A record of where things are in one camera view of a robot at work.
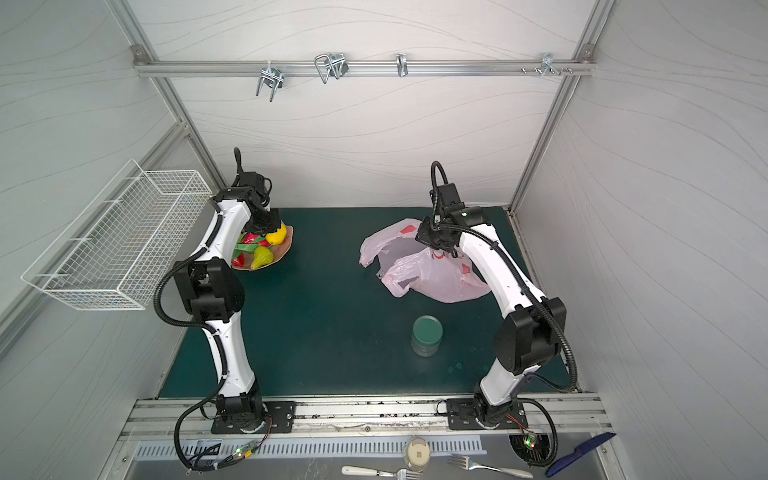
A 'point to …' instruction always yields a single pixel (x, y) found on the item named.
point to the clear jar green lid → (426, 335)
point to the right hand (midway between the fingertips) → (428, 230)
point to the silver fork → (464, 461)
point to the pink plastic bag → (411, 269)
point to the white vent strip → (217, 447)
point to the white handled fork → (400, 474)
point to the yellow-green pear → (262, 257)
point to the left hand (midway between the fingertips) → (276, 222)
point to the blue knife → (582, 450)
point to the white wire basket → (127, 243)
